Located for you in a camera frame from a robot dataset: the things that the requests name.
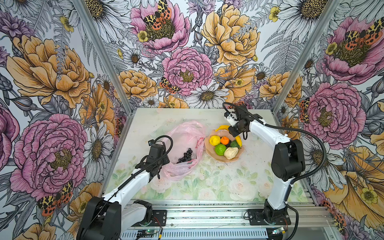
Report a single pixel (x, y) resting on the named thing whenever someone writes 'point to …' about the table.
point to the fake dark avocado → (234, 144)
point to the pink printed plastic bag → (188, 140)
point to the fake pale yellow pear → (231, 152)
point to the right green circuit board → (279, 230)
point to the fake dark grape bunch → (187, 156)
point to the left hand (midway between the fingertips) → (163, 159)
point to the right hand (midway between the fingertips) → (234, 133)
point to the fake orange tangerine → (224, 140)
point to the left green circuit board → (146, 233)
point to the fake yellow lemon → (214, 140)
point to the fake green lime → (220, 149)
